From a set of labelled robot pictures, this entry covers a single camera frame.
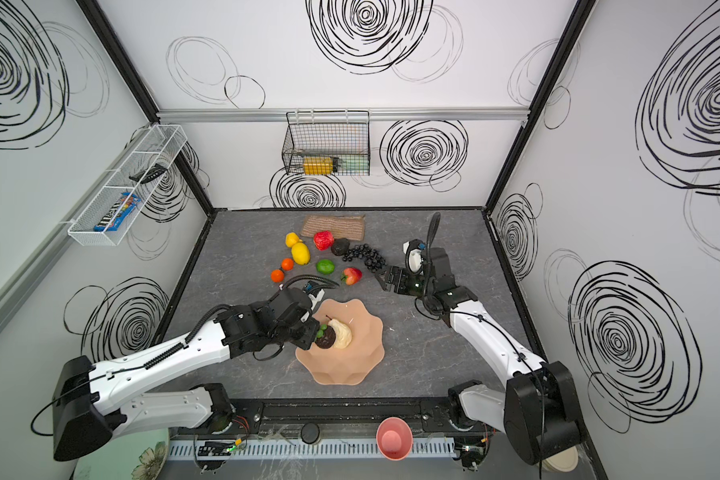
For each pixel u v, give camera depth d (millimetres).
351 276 951
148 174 771
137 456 679
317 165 871
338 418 752
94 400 394
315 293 682
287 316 570
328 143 991
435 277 633
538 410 418
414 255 750
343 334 807
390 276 728
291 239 1055
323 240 1041
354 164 873
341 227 1142
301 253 1013
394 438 708
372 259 1016
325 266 991
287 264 1018
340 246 1051
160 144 916
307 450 642
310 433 631
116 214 667
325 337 753
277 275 984
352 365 807
